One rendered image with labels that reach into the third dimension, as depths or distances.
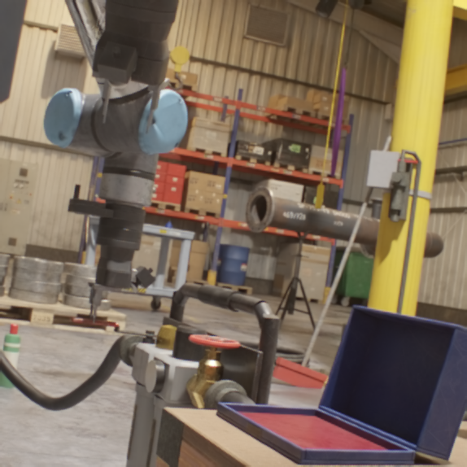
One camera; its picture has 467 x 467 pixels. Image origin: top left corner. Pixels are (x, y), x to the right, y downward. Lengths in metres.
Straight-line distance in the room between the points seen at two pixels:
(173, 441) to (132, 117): 0.53
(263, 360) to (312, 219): 7.18
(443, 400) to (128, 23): 0.48
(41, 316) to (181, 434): 4.53
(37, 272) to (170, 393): 4.28
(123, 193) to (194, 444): 0.67
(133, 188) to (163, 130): 0.20
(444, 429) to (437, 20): 3.99
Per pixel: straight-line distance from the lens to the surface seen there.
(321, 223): 8.29
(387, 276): 4.28
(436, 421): 0.66
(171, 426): 0.71
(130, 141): 1.10
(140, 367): 1.23
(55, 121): 1.19
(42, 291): 5.33
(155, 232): 7.61
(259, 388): 1.05
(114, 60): 0.77
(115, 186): 1.26
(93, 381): 1.56
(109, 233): 1.26
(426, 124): 4.38
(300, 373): 4.20
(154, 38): 0.80
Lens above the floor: 0.61
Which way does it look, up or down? 3 degrees up
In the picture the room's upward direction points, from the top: 9 degrees clockwise
